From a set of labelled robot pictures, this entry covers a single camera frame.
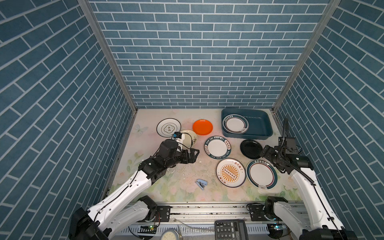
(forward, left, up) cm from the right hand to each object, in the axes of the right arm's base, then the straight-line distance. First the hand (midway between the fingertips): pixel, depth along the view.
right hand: (266, 153), depth 80 cm
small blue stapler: (-14, +34, -13) cm, 39 cm away
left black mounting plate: (-30, +52, -13) cm, 61 cm away
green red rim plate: (-6, -1, -15) cm, 16 cm away
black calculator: (-34, +19, -12) cm, 41 cm away
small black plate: (+12, +3, -16) cm, 20 cm away
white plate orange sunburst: (-7, +18, -14) cm, 23 cm away
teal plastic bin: (+33, -7, -16) cm, 38 cm away
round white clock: (-39, +46, -10) cm, 61 cm away
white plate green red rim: (+30, +12, -12) cm, 34 cm away
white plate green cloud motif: (+23, +63, -12) cm, 68 cm away
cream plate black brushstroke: (+15, +45, -13) cm, 49 cm away
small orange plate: (+26, +37, -14) cm, 47 cm away
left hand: (-5, +39, +5) cm, 40 cm away
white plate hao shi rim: (+10, +26, -15) cm, 31 cm away
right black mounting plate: (-26, +5, -14) cm, 30 cm away
